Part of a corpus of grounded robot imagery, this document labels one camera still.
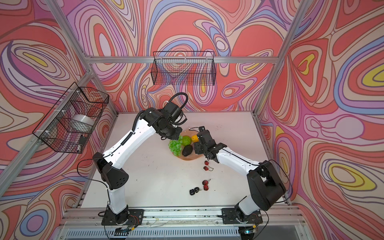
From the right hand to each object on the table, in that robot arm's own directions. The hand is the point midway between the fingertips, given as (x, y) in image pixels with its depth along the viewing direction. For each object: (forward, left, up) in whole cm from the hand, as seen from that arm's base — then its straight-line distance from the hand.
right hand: (202, 146), depth 90 cm
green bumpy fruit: (+7, +10, -2) cm, 12 cm away
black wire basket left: (0, +64, +24) cm, 68 cm away
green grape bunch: (-5, +15, +9) cm, 18 cm away
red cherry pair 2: (-19, -1, -8) cm, 21 cm away
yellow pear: (+8, +4, -2) cm, 9 cm away
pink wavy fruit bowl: (-2, +6, -7) cm, 10 cm away
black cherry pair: (-24, +7, -8) cm, 26 cm away
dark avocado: (0, +10, -3) cm, 10 cm away
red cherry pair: (-7, -2, -7) cm, 10 cm away
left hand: (-1, +13, +15) cm, 20 cm away
